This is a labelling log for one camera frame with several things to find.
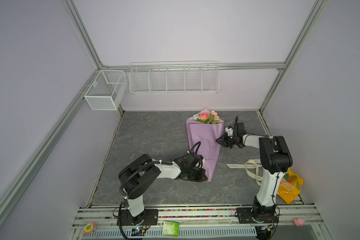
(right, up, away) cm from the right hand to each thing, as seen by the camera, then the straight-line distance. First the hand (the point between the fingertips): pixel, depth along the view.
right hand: (217, 141), depth 102 cm
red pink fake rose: (-8, +18, +7) cm, 21 cm away
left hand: (-10, -21, -18) cm, 29 cm away
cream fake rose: (+2, +17, +9) cm, 19 cm away
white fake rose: (-14, +18, +9) cm, 25 cm away
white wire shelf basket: (-29, +42, -3) cm, 51 cm away
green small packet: (-29, -37, -32) cm, 57 cm away
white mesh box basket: (-76, +35, 0) cm, 84 cm away
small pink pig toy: (+33, -35, -31) cm, 57 cm away
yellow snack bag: (+33, -21, -24) cm, 46 cm away
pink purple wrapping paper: (-5, +4, 0) cm, 7 cm away
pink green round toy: (-65, -36, -35) cm, 82 cm away
